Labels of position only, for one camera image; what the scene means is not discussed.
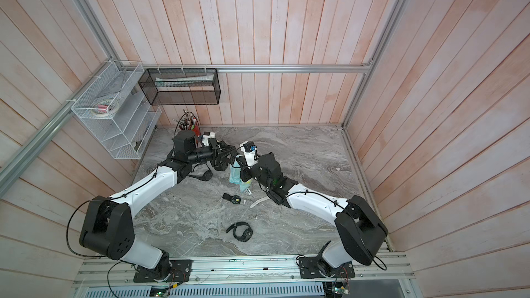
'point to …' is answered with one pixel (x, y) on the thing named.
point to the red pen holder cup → (197, 130)
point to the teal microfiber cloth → (234, 176)
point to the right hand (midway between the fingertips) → (237, 157)
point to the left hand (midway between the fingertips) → (236, 150)
